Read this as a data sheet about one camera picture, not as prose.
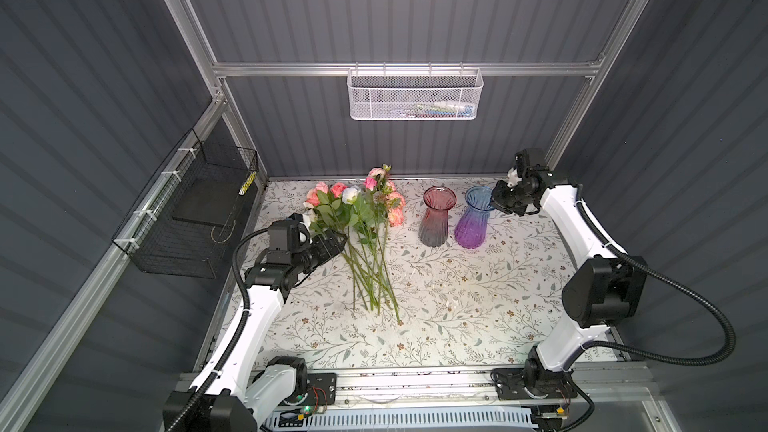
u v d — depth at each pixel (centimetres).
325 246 69
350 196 103
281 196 116
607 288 46
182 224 72
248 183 82
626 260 45
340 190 106
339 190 107
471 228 91
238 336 44
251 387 54
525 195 65
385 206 108
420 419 77
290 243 61
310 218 105
